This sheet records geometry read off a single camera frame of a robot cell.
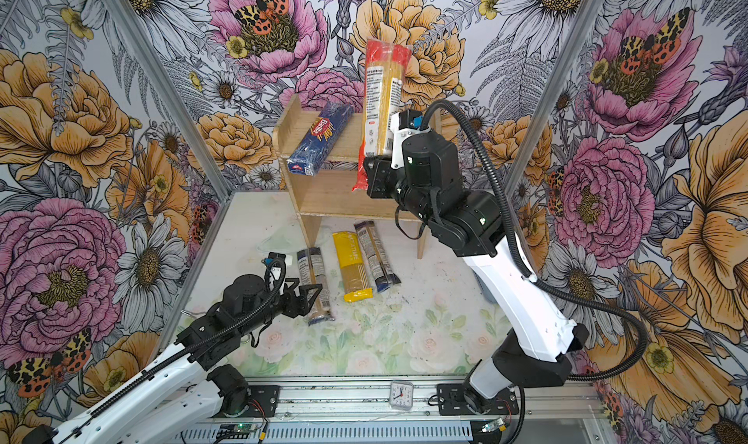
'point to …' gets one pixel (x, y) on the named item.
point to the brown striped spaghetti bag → (383, 274)
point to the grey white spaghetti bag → (324, 313)
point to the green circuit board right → (498, 424)
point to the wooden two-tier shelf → (330, 194)
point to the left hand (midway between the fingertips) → (308, 292)
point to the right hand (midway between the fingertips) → (369, 172)
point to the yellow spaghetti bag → (354, 276)
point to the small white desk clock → (401, 395)
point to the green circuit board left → (238, 427)
